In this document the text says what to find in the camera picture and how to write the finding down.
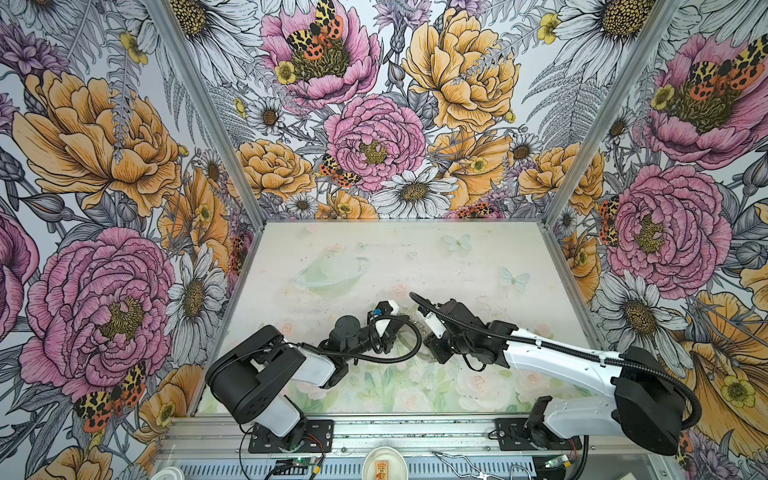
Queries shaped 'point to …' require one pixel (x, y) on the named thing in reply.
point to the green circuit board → (304, 461)
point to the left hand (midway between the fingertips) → (406, 322)
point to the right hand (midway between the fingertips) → (432, 349)
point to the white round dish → (397, 466)
